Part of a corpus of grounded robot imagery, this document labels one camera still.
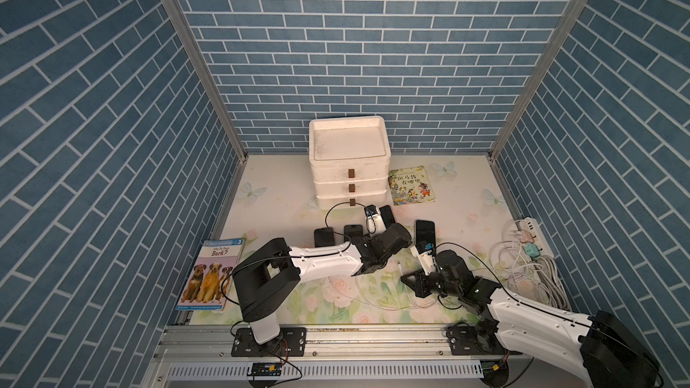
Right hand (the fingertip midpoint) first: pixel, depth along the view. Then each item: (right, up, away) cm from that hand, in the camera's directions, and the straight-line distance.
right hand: (403, 280), depth 81 cm
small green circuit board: (-39, -21, -9) cm, 45 cm away
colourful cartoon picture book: (+8, +28, +28) cm, 40 cm away
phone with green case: (-16, +12, +17) cm, 26 cm away
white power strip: (+49, +15, +16) cm, 53 cm away
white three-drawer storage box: (-17, +38, +5) cm, 41 cm away
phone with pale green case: (+10, +11, +13) cm, 19 cm away
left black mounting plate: (-32, -13, -9) cm, 36 cm away
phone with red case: (-5, +20, +1) cm, 20 cm away
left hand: (0, +13, +4) cm, 14 cm away
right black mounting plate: (+16, -9, -15) cm, 23 cm away
